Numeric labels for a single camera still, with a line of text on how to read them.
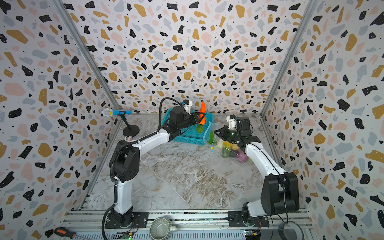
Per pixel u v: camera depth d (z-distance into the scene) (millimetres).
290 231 731
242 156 923
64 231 691
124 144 493
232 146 917
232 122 791
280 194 426
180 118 726
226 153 900
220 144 928
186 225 731
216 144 950
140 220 735
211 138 948
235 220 735
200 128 847
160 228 716
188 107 818
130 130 1097
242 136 664
